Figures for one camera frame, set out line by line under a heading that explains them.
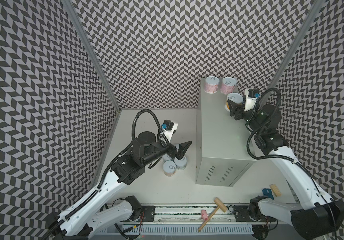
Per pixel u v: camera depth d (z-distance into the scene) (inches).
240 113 23.7
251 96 21.7
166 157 22.3
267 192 30.9
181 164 33.4
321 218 14.6
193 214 29.0
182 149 20.8
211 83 30.1
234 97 26.9
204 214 27.9
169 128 19.8
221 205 29.4
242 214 28.5
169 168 32.5
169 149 21.0
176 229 27.3
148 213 28.5
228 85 29.4
